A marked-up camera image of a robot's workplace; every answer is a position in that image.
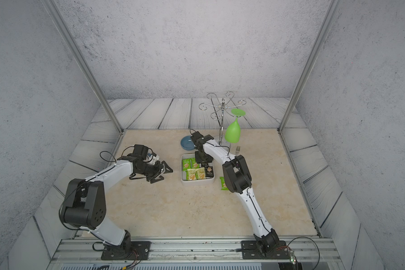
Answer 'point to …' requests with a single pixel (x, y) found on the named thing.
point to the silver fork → (237, 149)
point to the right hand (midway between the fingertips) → (203, 160)
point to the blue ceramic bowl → (187, 143)
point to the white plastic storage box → (194, 174)
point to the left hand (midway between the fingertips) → (170, 173)
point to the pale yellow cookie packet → (201, 172)
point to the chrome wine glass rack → (212, 103)
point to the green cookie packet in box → (187, 164)
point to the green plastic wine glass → (233, 131)
